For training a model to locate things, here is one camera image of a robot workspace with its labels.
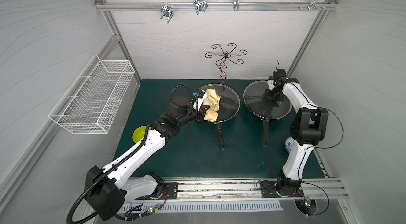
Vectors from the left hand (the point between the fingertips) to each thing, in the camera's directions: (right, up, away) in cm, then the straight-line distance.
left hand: (208, 105), depth 73 cm
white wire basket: (-52, +1, -4) cm, 52 cm away
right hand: (+40, +4, +23) cm, 46 cm away
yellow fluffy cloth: (+2, +3, -5) cm, 6 cm away
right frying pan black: (+33, -12, +15) cm, 38 cm away
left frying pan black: (+7, -13, +15) cm, 21 cm away
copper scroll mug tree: (+7, +22, +11) cm, 26 cm away
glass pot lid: (+12, 0, +15) cm, 19 cm away
